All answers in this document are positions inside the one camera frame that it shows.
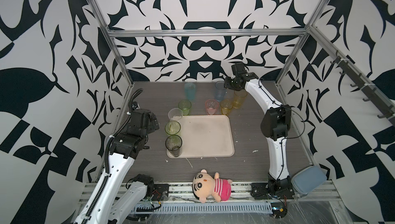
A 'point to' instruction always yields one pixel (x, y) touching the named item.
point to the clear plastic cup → (175, 114)
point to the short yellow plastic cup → (226, 106)
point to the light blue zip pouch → (308, 179)
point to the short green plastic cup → (185, 106)
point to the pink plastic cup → (211, 106)
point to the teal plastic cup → (190, 89)
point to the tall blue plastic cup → (220, 90)
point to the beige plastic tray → (205, 136)
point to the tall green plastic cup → (172, 127)
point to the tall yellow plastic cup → (239, 98)
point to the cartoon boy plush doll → (205, 186)
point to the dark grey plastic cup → (173, 143)
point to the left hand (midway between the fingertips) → (141, 118)
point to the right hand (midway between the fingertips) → (226, 81)
